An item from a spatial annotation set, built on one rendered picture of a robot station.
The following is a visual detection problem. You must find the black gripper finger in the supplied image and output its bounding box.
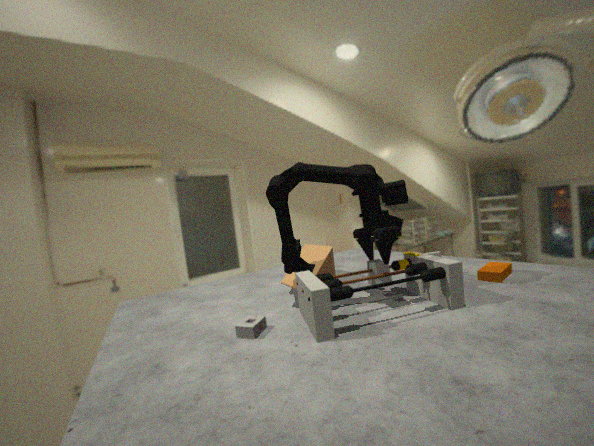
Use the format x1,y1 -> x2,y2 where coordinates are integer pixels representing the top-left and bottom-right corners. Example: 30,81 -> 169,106
374,237 -> 399,264
356,237 -> 375,261

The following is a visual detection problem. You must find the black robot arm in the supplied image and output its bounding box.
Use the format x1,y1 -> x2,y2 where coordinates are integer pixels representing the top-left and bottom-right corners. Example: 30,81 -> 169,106
266,162 -> 408,274

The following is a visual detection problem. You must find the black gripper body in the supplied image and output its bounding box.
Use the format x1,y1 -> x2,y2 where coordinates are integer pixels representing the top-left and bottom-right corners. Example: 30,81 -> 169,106
353,207 -> 402,240

